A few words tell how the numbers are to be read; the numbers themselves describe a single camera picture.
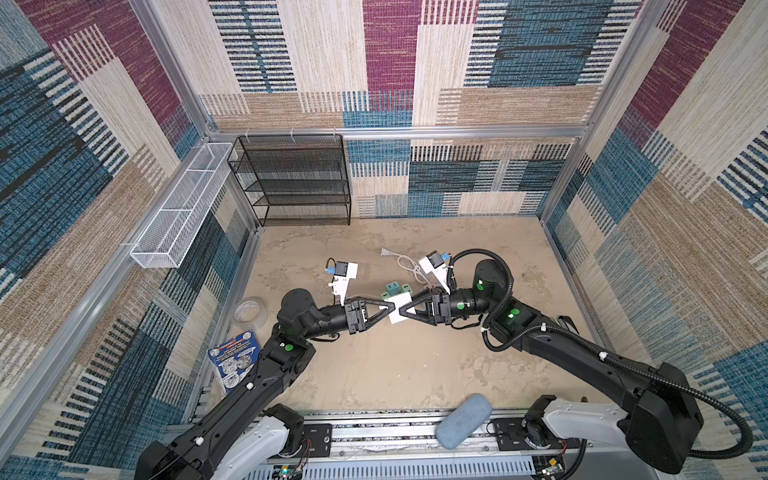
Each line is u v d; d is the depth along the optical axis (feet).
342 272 2.06
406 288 3.07
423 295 2.08
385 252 3.56
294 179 3.55
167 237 2.34
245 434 1.86
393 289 3.08
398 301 2.06
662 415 1.29
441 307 1.94
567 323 2.95
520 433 2.39
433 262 2.04
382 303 2.05
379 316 2.06
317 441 2.41
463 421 2.43
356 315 1.94
